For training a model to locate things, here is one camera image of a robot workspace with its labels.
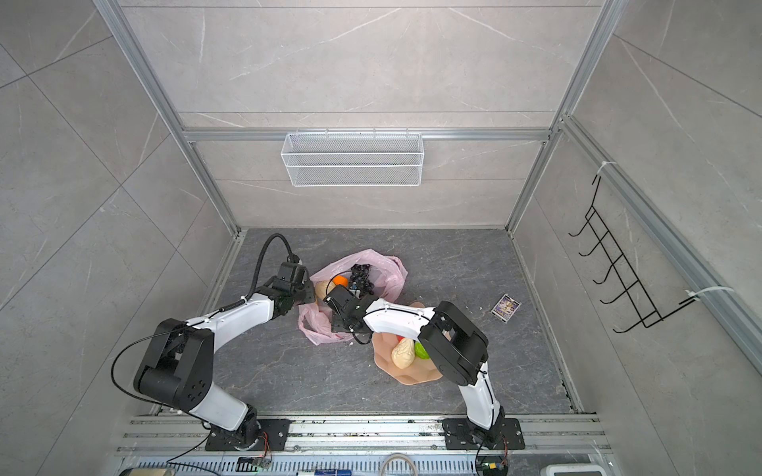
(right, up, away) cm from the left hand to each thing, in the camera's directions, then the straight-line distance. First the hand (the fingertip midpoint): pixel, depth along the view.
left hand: (307, 282), depth 94 cm
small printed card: (+65, -8, +2) cm, 65 cm away
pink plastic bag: (+26, +2, +2) cm, 26 cm away
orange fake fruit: (+10, 0, +4) cm, 11 cm away
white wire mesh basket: (+14, +42, +7) cm, 45 cm away
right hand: (+12, -12, -3) cm, 17 cm away
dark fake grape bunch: (+16, 0, +7) cm, 18 cm away
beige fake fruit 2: (+5, -2, -1) cm, 5 cm away
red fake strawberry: (+28, -8, -35) cm, 45 cm away
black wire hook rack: (+81, +1, -30) cm, 86 cm away
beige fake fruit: (+30, -18, -14) cm, 38 cm away
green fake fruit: (+36, -18, -12) cm, 42 cm away
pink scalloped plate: (+36, -24, -12) cm, 44 cm away
